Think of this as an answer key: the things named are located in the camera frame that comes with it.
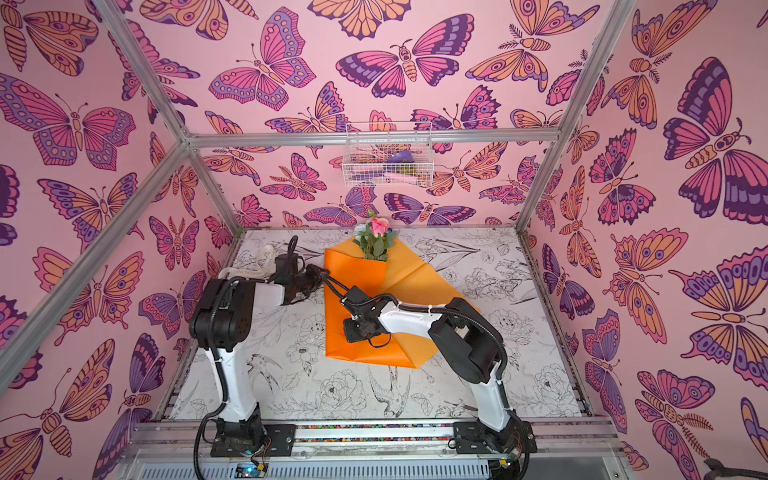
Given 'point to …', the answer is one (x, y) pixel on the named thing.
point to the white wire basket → (388, 154)
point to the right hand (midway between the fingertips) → (349, 331)
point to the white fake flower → (362, 233)
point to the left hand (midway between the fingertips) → (332, 268)
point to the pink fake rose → (379, 225)
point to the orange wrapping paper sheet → (402, 276)
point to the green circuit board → (250, 471)
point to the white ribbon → (265, 268)
